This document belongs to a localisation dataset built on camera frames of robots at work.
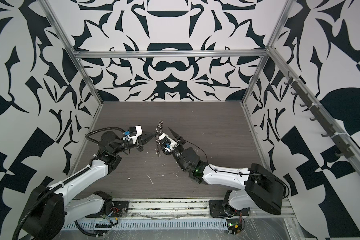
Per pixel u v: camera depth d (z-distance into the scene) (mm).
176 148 636
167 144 578
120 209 729
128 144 648
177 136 658
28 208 415
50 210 401
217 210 728
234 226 711
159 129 700
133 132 577
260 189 424
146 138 651
